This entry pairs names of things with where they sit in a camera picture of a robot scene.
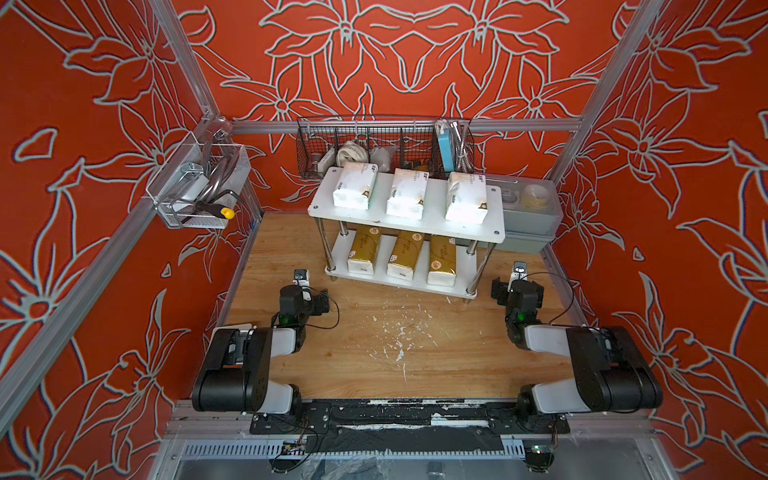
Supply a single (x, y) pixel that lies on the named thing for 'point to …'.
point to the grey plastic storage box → (533, 213)
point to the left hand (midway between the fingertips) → (313, 289)
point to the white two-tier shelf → (435, 223)
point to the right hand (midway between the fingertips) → (511, 277)
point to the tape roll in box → (535, 198)
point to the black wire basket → (408, 143)
